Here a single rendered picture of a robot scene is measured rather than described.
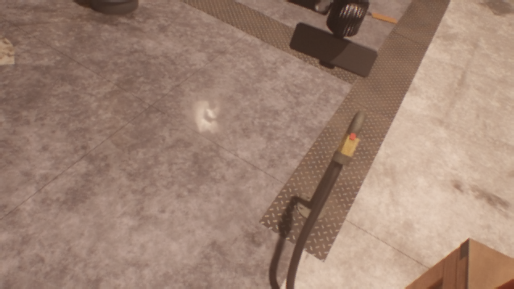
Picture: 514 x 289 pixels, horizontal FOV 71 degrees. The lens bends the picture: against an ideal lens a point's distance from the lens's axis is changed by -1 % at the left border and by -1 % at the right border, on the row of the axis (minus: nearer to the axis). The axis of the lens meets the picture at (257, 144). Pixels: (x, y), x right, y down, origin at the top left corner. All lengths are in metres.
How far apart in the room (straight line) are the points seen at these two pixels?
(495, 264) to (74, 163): 1.54
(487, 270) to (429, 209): 0.74
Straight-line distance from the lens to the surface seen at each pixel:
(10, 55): 2.32
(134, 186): 1.59
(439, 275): 1.31
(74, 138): 1.79
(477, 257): 1.21
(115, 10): 2.56
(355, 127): 1.14
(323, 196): 1.16
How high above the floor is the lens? 1.30
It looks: 47 degrees down
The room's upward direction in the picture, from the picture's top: 15 degrees clockwise
